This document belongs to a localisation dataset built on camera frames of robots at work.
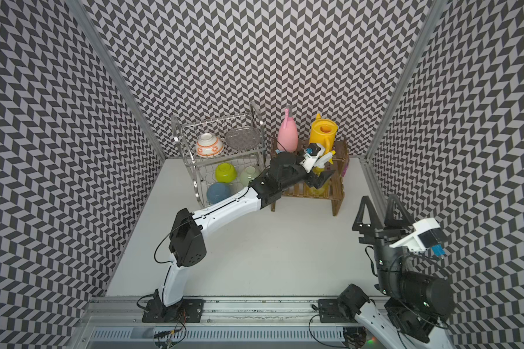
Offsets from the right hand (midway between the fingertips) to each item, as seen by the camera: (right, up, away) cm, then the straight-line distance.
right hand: (373, 200), depth 49 cm
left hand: (-5, +10, +24) cm, 27 cm away
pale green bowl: (-35, +7, +50) cm, 61 cm away
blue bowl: (-48, -2, +47) cm, 67 cm away
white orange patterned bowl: (-47, +17, +30) cm, 58 cm away
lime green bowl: (-46, +7, +54) cm, 71 cm away
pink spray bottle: (-18, +21, +30) cm, 40 cm away
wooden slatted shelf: (+2, 0, +38) cm, 38 cm away
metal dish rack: (-42, +14, +36) cm, 57 cm away
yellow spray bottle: (-7, +8, +26) cm, 28 cm away
